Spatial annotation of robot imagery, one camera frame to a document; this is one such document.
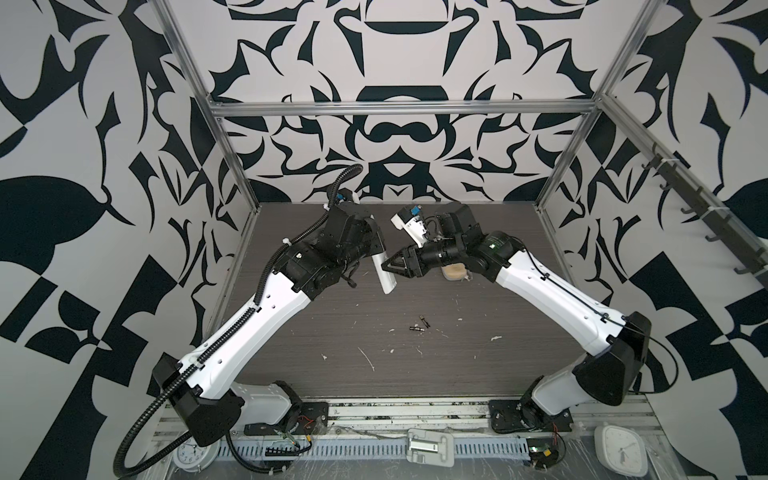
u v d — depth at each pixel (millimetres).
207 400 393
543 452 709
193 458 661
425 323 894
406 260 616
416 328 891
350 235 493
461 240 551
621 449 681
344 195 595
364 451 776
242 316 410
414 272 617
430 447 687
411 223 636
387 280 686
